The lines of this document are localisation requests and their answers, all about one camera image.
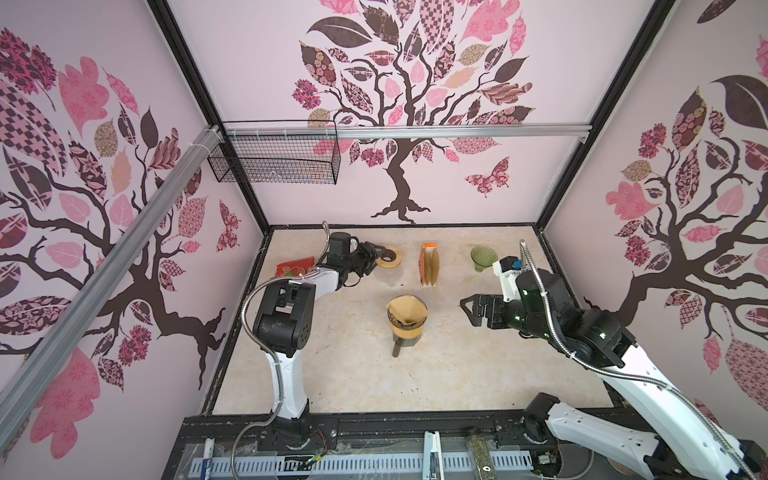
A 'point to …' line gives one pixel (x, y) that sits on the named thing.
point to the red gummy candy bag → (295, 268)
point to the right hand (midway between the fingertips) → (476, 299)
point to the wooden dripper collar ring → (407, 334)
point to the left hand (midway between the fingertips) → (385, 253)
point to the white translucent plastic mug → (389, 276)
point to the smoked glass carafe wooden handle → (403, 342)
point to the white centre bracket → (432, 443)
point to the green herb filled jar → (482, 461)
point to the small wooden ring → (394, 254)
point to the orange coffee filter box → (424, 247)
